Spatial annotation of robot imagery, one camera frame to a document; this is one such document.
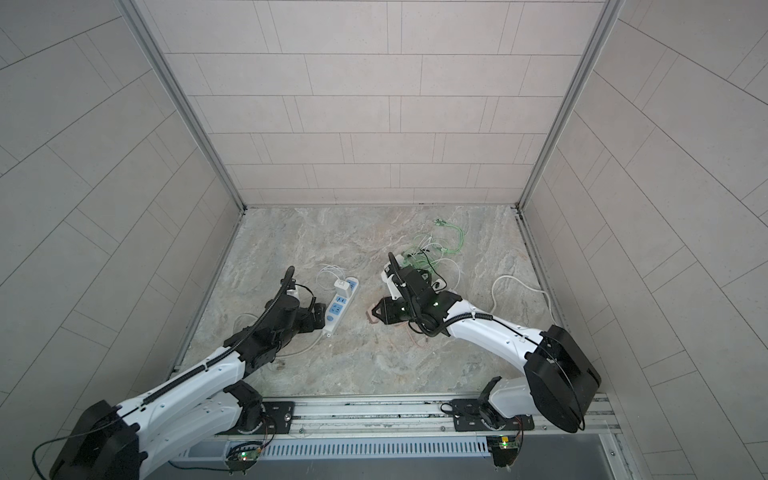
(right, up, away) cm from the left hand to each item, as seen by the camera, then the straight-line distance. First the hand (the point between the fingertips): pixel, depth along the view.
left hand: (322, 304), depth 85 cm
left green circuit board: (-12, -29, -20) cm, 37 cm away
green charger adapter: (+27, +12, +4) cm, 30 cm away
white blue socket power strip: (+4, -1, +3) cm, 5 cm away
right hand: (+16, -1, -6) cm, 17 cm away
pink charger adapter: (+15, -2, -7) cm, 16 cm away
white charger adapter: (+5, +5, +2) cm, 7 cm away
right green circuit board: (+46, -29, -17) cm, 57 cm away
